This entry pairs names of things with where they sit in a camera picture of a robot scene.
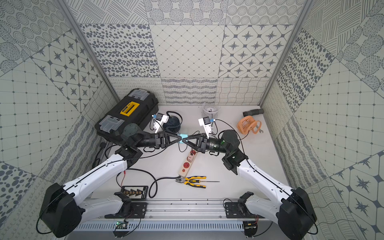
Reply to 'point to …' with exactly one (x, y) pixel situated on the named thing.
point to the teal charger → (182, 136)
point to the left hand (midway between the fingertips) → (178, 133)
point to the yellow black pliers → (180, 180)
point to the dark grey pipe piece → (253, 112)
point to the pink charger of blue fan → (190, 157)
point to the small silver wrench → (260, 130)
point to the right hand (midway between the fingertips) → (183, 140)
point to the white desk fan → (212, 111)
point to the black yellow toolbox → (140, 107)
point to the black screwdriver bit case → (136, 192)
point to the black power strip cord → (154, 180)
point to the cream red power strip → (187, 165)
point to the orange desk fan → (247, 124)
